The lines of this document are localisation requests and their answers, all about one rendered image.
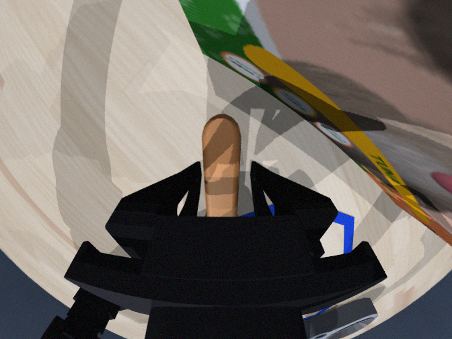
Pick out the orange and green puppy food bag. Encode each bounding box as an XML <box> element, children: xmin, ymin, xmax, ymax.
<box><xmin>178</xmin><ymin>0</ymin><xmax>452</xmax><ymax>247</ymax></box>

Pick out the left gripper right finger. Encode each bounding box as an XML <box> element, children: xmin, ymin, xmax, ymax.
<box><xmin>250</xmin><ymin>161</ymin><xmax>338</xmax><ymax>241</ymax></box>

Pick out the blue tape line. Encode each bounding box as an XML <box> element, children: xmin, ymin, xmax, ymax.
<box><xmin>240</xmin><ymin>204</ymin><xmax>354</xmax><ymax>320</ymax></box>

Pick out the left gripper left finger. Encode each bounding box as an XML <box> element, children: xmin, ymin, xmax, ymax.
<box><xmin>114</xmin><ymin>161</ymin><xmax>202</xmax><ymax>216</ymax></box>

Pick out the grey steel bowl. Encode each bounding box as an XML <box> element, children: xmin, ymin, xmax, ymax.
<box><xmin>326</xmin><ymin>317</ymin><xmax>374</xmax><ymax>339</ymax></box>

